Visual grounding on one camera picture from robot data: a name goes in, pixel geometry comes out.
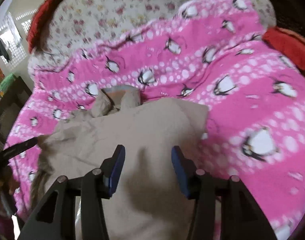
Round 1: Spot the red pillow right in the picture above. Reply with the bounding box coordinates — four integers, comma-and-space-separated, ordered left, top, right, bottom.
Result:
263, 27, 305, 74

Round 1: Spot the pink penguin print blanket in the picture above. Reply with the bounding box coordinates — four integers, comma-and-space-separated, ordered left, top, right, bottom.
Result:
7, 0, 305, 239

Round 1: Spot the dark wooden side table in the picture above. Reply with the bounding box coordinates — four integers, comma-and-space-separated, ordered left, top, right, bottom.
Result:
0, 76, 32, 144

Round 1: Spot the green basket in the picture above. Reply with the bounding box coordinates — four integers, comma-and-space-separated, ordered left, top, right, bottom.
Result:
0, 73, 16, 92

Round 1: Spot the floral bed sheet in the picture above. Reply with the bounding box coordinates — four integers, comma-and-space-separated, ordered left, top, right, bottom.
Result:
28, 0, 277, 77

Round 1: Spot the red pillow left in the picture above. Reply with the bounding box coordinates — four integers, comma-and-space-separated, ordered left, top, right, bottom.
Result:
26, 0, 62, 54

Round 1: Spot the beige garment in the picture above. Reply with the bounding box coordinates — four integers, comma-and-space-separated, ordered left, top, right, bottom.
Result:
30, 90, 208, 239

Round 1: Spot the red pillow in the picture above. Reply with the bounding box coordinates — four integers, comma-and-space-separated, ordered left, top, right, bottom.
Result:
26, 0, 62, 54
263, 27, 305, 74

